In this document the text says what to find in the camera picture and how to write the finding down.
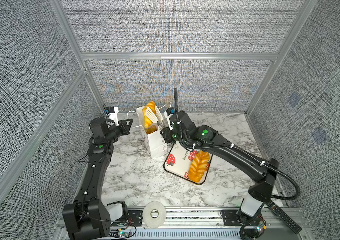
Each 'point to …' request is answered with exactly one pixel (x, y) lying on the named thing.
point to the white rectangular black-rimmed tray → (178, 161)
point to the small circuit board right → (260, 227)
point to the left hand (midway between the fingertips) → (132, 120)
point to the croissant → (147, 121)
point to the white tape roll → (151, 221)
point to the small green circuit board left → (123, 234)
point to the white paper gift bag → (156, 143)
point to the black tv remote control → (285, 217)
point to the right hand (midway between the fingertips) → (162, 130)
